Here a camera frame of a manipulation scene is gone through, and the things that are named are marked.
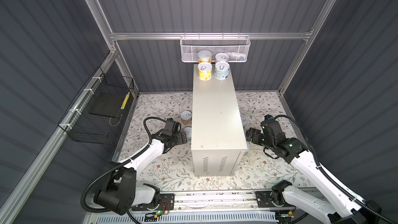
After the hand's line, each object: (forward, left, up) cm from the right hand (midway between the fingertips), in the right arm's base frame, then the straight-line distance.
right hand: (254, 135), depth 78 cm
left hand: (+4, +42, -9) cm, 43 cm away
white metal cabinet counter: (-12, +20, +18) cm, 30 cm away
